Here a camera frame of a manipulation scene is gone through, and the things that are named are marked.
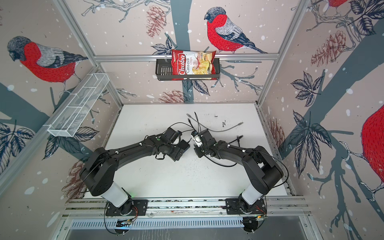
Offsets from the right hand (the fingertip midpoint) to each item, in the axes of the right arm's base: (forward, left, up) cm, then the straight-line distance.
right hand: (195, 150), depth 91 cm
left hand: (-3, +12, +3) cm, 12 cm away
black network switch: (+3, +8, -1) cm, 8 cm away
